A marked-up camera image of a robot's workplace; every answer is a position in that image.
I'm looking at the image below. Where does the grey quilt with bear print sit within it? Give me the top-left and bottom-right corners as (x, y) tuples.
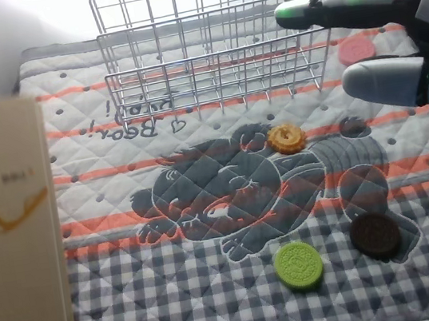
(6, 0), (429, 321)

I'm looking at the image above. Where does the white wire basket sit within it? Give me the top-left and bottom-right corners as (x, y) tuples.
(87, 0), (343, 135)

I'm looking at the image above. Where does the brown toy sandwich cookie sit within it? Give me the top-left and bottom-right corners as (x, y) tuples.
(346, 208), (406, 264)

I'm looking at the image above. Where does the pink toy sandwich cookie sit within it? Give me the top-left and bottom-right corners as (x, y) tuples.
(336, 33), (379, 68)

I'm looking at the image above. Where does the cream cover book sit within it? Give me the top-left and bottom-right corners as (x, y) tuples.
(0, 93), (76, 321)

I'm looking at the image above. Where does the yellow toy butter cookie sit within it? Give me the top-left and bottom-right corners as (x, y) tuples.
(264, 120), (311, 159)

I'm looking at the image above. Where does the green toy sandwich cookie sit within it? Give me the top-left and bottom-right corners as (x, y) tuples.
(271, 237), (328, 294)

